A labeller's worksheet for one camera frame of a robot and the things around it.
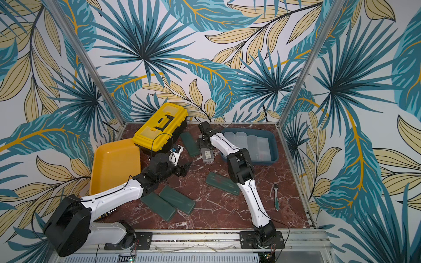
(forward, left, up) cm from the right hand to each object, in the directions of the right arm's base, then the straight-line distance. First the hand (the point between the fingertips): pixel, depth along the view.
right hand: (206, 143), depth 107 cm
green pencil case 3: (-28, -9, 0) cm, 29 cm away
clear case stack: (-6, -37, 0) cm, 37 cm away
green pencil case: (-40, +22, -1) cm, 46 cm away
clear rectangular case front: (-2, -30, +2) cm, 30 cm away
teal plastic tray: (+10, -46, -3) cm, 48 cm away
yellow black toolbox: (-5, +26, +16) cm, 31 cm away
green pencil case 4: (+1, +10, -1) cm, 10 cm away
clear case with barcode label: (-10, -1, +1) cm, 10 cm away
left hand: (-21, +11, +13) cm, 27 cm away
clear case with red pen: (0, -23, +3) cm, 23 cm away
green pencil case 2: (-37, +13, -1) cm, 40 cm away
